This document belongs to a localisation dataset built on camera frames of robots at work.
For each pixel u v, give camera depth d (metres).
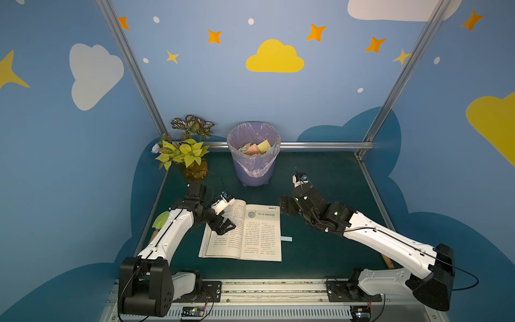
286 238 0.88
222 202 0.75
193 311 0.72
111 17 0.71
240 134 0.97
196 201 0.67
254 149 1.04
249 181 1.05
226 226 0.73
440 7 0.69
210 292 0.74
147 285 0.40
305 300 0.74
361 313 0.72
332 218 0.51
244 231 0.88
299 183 0.65
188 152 0.88
